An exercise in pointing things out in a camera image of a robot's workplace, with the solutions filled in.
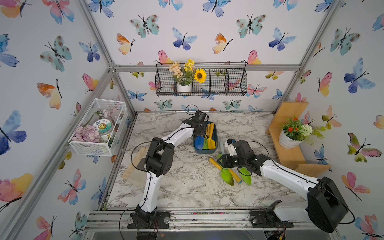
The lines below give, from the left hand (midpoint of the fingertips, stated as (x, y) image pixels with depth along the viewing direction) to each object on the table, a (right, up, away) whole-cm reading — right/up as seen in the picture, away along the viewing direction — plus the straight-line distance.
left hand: (202, 128), depth 100 cm
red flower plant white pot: (+49, -2, -18) cm, 52 cm away
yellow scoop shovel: (+5, -5, +3) cm, 8 cm away
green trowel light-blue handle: (+13, -26, -13) cm, 32 cm away
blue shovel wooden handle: (-2, -9, -3) cm, 10 cm away
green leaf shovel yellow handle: (+2, -9, 0) cm, 10 cm away
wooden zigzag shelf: (+53, -18, -10) cm, 57 cm away
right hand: (+10, -17, -17) cm, 26 cm away
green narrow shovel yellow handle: (+20, -22, -27) cm, 41 cm away
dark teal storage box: (+3, -15, -1) cm, 16 cm away
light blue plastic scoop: (+12, -12, -1) cm, 17 cm away
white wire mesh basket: (-46, +9, -21) cm, 51 cm away
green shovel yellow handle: (+9, -22, -12) cm, 27 cm away
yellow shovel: (+8, -10, +1) cm, 13 cm away
